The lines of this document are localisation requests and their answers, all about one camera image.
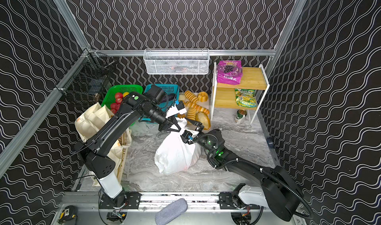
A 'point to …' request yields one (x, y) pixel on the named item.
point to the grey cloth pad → (170, 211)
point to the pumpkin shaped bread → (203, 96)
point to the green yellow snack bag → (245, 98)
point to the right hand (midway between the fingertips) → (184, 121)
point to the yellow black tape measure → (69, 213)
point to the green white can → (240, 116)
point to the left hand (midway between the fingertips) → (182, 130)
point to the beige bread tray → (193, 97)
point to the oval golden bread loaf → (203, 118)
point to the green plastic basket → (113, 95)
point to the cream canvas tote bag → (93, 118)
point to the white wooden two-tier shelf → (223, 94)
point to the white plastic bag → (175, 153)
